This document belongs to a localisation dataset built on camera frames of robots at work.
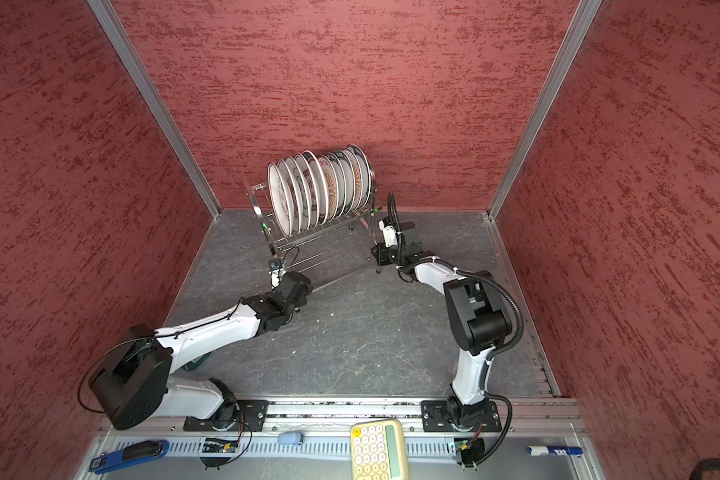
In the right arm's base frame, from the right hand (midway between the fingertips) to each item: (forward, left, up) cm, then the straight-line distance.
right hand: (371, 254), depth 97 cm
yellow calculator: (-52, 0, -7) cm, 53 cm away
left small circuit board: (-50, +40, -11) cm, 65 cm away
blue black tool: (-51, +56, -4) cm, 76 cm away
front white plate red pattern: (+3, +25, +23) cm, 34 cm away
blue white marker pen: (-54, -42, -8) cm, 68 cm away
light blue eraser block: (-50, +21, -6) cm, 54 cm away
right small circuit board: (-53, -22, -11) cm, 58 cm away
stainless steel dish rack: (+13, +10, -8) cm, 18 cm away
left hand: (-13, +24, -2) cm, 28 cm away
